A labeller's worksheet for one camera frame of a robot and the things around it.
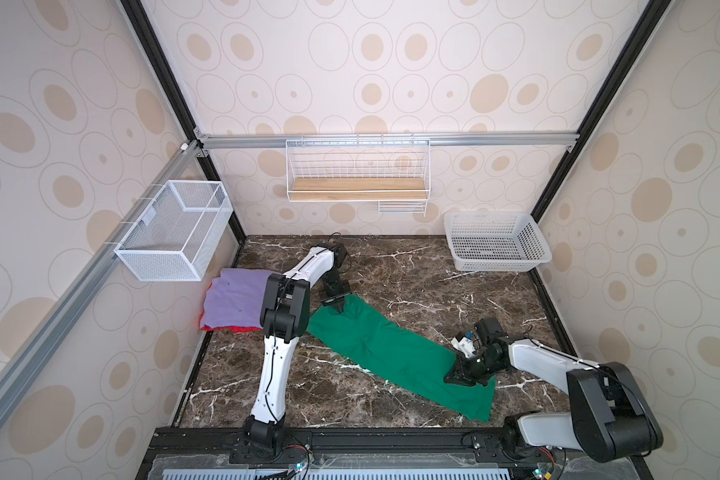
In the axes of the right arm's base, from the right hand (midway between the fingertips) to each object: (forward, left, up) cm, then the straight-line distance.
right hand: (446, 383), depth 84 cm
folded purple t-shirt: (+20, +65, +9) cm, 69 cm away
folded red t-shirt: (+12, +68, +3) cm, 69 cm away
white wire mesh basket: (+44, +95, +13) cm, 105 cm away
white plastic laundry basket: (+58, -27, 0) cm, 64 cm away
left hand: (+24, +30, +3) cm, 38 cm away
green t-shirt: (+7, +11, 0) cm, 13 cm away
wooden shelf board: (+55, +27, +28) cm, 67 cm away
